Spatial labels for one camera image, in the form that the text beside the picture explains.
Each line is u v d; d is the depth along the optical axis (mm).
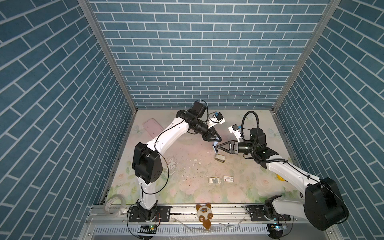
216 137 740
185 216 740
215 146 759
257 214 733
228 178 845
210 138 708
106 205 737
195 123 649
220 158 905
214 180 845
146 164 481
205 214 715
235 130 722
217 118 693
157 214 724
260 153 639
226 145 736
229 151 704
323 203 431
